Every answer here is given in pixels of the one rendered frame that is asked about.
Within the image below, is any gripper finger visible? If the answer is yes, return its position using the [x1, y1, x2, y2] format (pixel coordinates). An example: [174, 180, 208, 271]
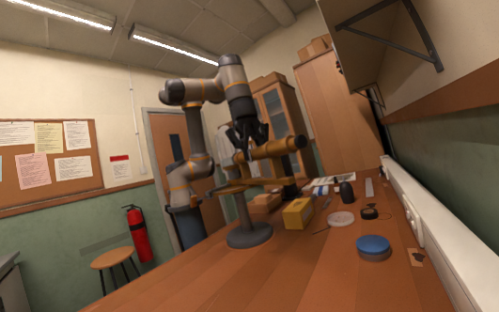
[248, 120, 271, 148]
[224, 125, 251, 163]

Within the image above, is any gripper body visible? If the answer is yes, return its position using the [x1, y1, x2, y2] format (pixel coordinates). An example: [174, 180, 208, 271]
[229, 95, 261, 130]

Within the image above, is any open brown box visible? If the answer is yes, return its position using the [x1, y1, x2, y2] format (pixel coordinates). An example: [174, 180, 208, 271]
[246, 193, 283, 214]

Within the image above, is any yellow box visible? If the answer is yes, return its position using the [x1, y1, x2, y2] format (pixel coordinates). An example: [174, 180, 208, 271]
[281, 196, 316, 231]

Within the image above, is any brown cardboard box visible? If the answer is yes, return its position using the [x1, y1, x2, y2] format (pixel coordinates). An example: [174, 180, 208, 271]
[296, 33, 334, 63]

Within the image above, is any black rounded cover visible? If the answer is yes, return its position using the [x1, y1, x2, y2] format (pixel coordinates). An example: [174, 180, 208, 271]
[338, 179, 356, 205]

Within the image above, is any white lab coat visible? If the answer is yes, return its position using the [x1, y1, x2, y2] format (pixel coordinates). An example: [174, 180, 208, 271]
[212, 122, 238, 171]

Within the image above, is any brass tube with black end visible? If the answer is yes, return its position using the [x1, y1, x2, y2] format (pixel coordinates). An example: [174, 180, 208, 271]
[232, 133, 309, 164]

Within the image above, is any wooden glass-door cabinet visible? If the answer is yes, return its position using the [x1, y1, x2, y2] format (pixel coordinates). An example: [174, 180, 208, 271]
[247, 70, 320, 181]

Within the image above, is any tall wooden cupboard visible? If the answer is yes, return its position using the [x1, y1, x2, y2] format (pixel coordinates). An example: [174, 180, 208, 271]
[292, 46, 385, 177]

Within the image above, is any white paper sheet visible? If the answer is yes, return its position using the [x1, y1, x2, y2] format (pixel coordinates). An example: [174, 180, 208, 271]
[308, 171, 357, 189]

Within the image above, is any long ceiling light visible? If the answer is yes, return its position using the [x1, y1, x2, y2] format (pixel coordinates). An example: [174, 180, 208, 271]
[1, 0, 117, 36]
[127, 22, 220, 68]

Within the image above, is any white round dish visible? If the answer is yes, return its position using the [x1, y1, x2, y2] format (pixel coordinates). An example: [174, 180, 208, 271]
[326, 210, 356, 228]

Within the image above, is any white sign with red bar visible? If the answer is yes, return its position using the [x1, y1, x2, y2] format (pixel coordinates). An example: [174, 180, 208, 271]
[108, 153, 134, 182]

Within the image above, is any red fire extinguisher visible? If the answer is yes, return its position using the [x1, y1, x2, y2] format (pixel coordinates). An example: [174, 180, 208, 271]
[120, 202, 155, 264]

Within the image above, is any blue lidded round tin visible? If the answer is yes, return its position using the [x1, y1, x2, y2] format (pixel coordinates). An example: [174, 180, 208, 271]
[354, 234, 393, 263]

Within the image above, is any wooden round stool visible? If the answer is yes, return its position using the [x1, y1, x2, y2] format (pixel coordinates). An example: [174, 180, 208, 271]
[89, 245, 142, 298]

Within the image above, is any brown tag with dark mark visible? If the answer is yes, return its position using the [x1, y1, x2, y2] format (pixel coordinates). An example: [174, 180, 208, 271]
[406, 246, 427, 268]

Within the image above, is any cork notice board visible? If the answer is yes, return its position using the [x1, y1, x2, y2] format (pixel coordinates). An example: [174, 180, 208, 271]
[0, 117, 105, 217]

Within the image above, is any black tube support post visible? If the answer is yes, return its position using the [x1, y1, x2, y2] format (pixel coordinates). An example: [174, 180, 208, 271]
[279, 163, 302, 201]

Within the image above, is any brown door with grey frame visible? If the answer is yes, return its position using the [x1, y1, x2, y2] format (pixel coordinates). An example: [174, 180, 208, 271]
[141, 106, 229, 255]

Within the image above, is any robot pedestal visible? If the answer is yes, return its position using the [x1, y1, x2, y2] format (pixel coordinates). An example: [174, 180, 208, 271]
[164, 203, 210, 252]

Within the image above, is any white wall conduit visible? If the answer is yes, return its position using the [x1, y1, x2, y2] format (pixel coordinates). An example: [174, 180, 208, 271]
[127, 69, 148, 176]

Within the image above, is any wall shelf with black brackets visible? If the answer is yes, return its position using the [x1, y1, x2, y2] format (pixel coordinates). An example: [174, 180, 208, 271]
[315, 0, 445, 95]

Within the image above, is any white wall socket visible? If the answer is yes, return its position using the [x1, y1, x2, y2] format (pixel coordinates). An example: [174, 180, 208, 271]
[401, 193, 426, 249]

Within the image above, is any white wall trunking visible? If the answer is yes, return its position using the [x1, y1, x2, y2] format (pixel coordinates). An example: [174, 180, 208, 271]
[378, 153, 499, 312]

